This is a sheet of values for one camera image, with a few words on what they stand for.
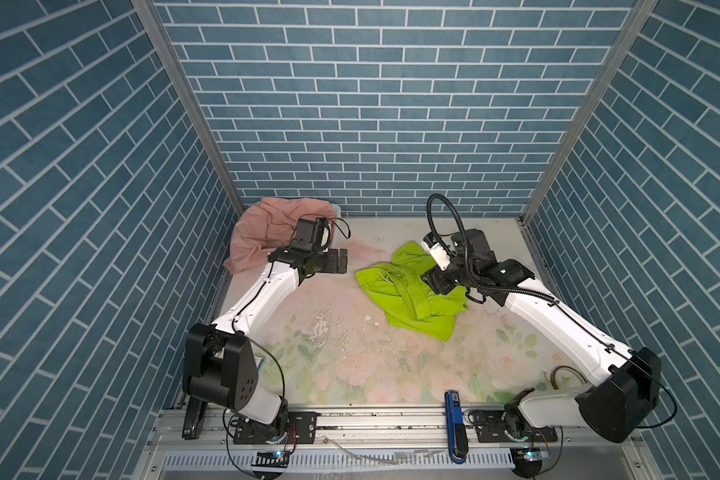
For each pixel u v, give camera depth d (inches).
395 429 29.7
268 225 44.0
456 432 28.7
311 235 25.9
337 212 43.8
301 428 29.0
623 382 15.5
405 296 37.6
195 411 28.4
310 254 25.2
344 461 30.3
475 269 23.1
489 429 29.0
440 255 27.5
